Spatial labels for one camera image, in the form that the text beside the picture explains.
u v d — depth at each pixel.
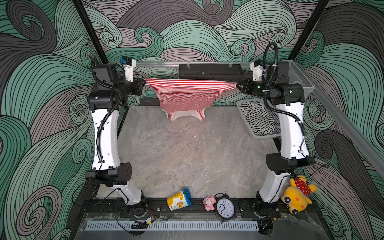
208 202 0.73
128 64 0.54
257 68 0.59
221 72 0.95
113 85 0.47
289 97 0.45
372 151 0.51
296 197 0.70
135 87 0.57
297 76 0.84
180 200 0.70
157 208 0.73
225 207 0.71
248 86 0.58
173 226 0.76
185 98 0.87
